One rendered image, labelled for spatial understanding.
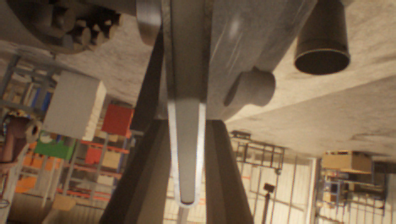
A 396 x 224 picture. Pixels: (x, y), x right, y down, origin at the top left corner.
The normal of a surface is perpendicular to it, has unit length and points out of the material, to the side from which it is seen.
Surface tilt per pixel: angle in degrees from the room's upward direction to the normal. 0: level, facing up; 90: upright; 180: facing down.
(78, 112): 90
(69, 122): 90
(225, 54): 28
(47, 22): 63
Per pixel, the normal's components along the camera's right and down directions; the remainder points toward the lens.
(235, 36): -0.07, 0.73
